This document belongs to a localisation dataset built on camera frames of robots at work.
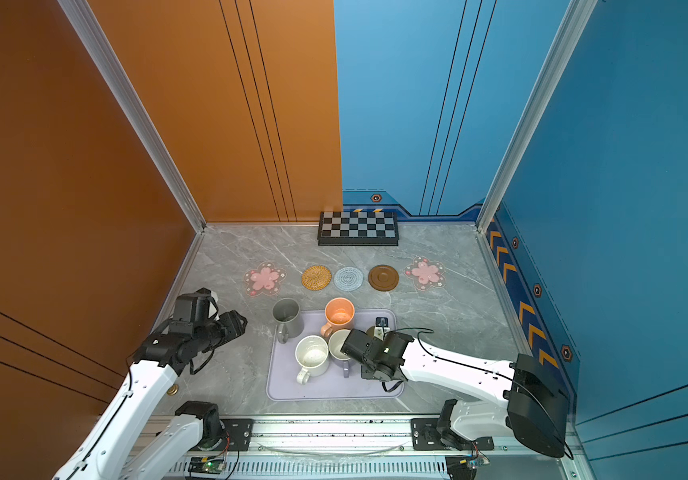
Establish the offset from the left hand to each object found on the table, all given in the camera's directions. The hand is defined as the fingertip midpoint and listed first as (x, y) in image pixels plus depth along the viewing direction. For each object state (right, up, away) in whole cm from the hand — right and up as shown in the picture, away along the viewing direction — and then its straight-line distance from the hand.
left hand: (240, 320), depth 80 cm
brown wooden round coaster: (+41, +9, +22) cm, 48 cm away
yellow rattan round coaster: (+18, +9, +23) cm, 30 cm away
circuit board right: (+57, -32, -10) cm, 66 cm away
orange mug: (+26, -1, +13) cm, 29 cm away
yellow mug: (+35, -2, -2) cm, 36 cm away
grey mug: (+11, 0, +7) cm, 13 cm away
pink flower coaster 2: (+56, +10, +26) cm, 63 cm away
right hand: (+35, -13, -1) cm, 38 cm away
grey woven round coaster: (+29, +9, +22) cm, 38 cm away
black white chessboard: (+32, +28, +36) cm, 56 cm away
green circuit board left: (-4, -32, -9) cm, 34 cm away
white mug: (+19, -10, +5) cm, 22 cm away
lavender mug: (+26, -7, +3) cm, 27 cm away
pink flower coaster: (0, +9, +23) cm, 25 cm away
